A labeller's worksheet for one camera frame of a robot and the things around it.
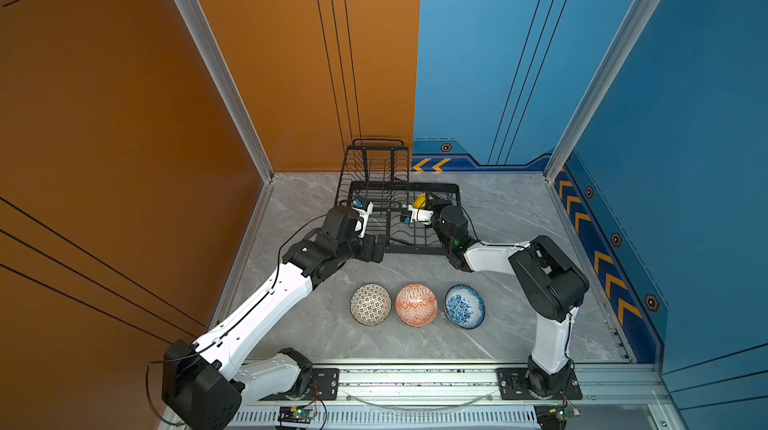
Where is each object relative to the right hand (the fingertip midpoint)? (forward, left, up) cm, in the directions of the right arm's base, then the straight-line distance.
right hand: (432, 189), depth 92 cm
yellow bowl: (-2, +4, -3) cm, 6 cm away
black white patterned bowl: (-30, +19, -17) cm, 39 cm away
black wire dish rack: (+15, +18, -6) cm, 24 cm away
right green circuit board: (-56, -26, -20) cm, 65 cm away
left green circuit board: (-55, +35, -19) cm, 69 cm away
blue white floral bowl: (-31, -8, -15) cm, 35 cm away
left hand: (-18, +17, +2) cm, 25 cm away
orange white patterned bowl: (-30, +6, -17) cm, 35 cm away
